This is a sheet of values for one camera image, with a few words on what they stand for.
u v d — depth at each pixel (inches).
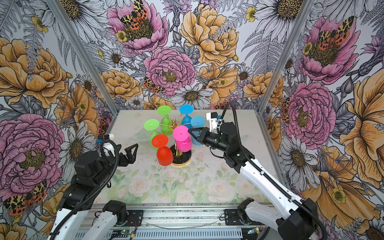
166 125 29.3
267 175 18.0
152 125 29.2
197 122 29.9
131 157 23.9
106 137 21.9
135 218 29.0
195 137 25.0
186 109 32.0
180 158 36.5
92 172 18.8
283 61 36.6
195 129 25.4
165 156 29.5
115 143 19.7
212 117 25.1
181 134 26.5
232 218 28.9
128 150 23.5
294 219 14.8
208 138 23.9
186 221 29.4
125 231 28.0
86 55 35.4
